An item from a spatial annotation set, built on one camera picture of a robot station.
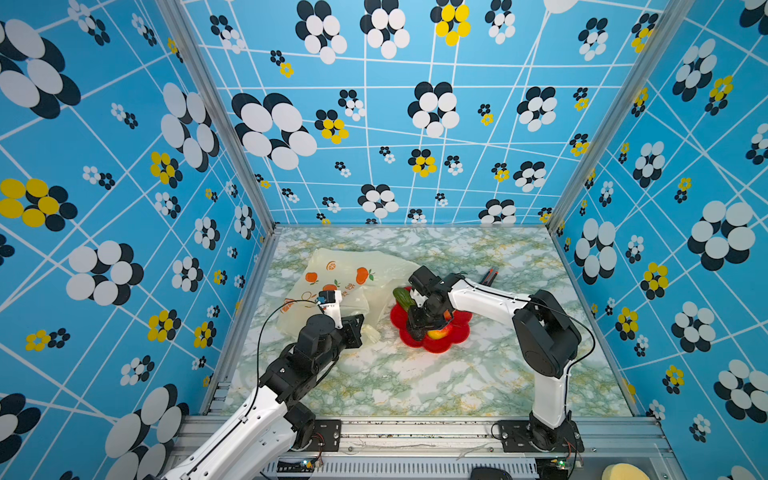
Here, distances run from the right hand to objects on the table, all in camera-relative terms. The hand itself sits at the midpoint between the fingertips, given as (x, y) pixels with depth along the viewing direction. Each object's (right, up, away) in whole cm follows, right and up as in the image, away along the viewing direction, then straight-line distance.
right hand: (415, 328), depth 91 cm
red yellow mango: (+7, -1, -3) cm, 8 cm away
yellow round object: (+46, -26, -24) cm, 58 cm away
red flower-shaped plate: (+13, -1, -2) cm, 13 cm away
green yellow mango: (-3, +9, 0) cm, 10 cm away
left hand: (-13, +7, -15) cm, 21 cm away
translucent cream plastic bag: (-21, +14, +4) cm, 26 cm away
